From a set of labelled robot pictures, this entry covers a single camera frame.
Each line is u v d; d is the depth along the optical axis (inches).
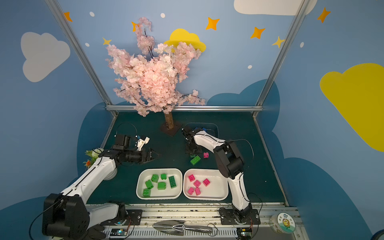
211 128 42.3
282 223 26.1
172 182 33.1
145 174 33.2
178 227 28.6
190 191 31.8
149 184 32.5
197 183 33.2
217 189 33.2
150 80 25.7
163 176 34.0
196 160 37.0
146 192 31.0
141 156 28.0
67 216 15.6
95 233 27.2
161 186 33.0
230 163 21.4
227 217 29.1
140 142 30.1
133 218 29.0
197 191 31.9
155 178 33.1
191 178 33.9
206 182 33.1
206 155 37.7
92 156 31.6
